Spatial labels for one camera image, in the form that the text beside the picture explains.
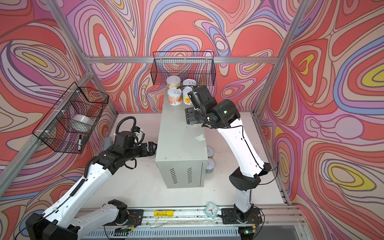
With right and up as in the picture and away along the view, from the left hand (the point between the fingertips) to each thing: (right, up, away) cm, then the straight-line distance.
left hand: (152, 145), depth 77 cm
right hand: (+23, +14, -11) cm, 29 cm away
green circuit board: (-12, -41, -5) cm, 44 cm away
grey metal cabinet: (+17, -2, -18) cm, 24 cm away
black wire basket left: (-36, +13, -8) cm, 39 cm away
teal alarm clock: (+31, -33, -3) cm, 45 cm away
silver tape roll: (-33, +14, -4) cm, 36 cm away
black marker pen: (-34, 0, -6) cm, 34 cm away
